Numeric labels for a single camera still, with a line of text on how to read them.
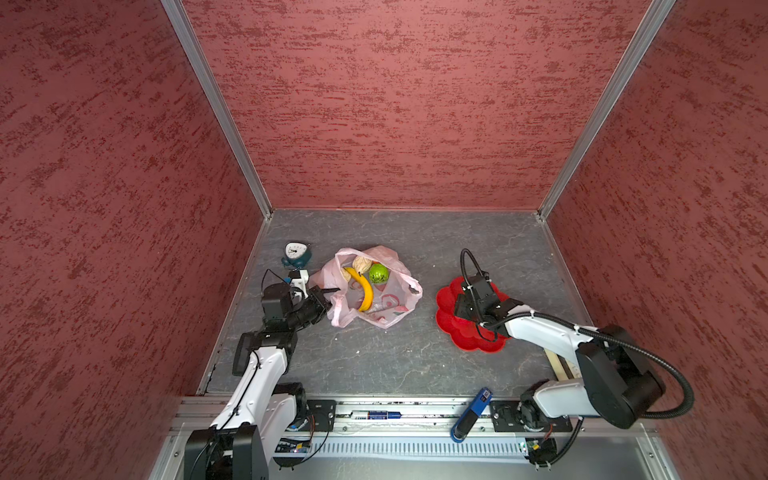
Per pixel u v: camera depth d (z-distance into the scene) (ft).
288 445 2.38
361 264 3.20
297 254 3.36
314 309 2.37
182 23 2.37
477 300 2.28
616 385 1.41
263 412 1.62
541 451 2.31
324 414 2.42
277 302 2.04
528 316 1.90
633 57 2.56
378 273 3.11
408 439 2.37
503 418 2.42
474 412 2.33
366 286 3.19
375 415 2.41
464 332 2.88
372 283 3.20
